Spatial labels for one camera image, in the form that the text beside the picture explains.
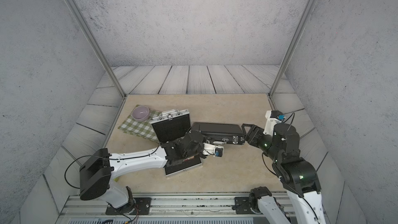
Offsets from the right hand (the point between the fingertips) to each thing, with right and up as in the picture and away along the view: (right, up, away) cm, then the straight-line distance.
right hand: (247, 127), depth 62 cm
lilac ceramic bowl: (-61, +3, +45) cm, 76 cm away
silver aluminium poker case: (-34, -2, +23) cm, 41 cm away
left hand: (-12, -8, +15) cm, 21 cm away
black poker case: (-3, -7, +25) cm, 26 cm away
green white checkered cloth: (-56, -6, +40) cm, 69 cm away
